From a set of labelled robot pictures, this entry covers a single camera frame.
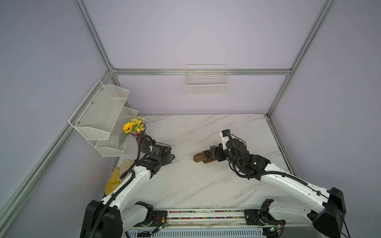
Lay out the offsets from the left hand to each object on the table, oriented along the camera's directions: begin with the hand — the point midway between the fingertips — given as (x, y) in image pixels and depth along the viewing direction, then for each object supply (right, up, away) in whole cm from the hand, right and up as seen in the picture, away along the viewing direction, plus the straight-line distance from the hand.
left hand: (159, 159), depth 86 cm
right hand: (+33, +8, -8) cm, 35 cm away
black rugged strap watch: (+29, +3, +3) cm, 29 cm away
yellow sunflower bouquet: (-12, +20, -4) cm, 24 cm away
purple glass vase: (-11, +9, +7) cm, 16 cm away
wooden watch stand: (+24, +1, +2) cm, 24 cm away
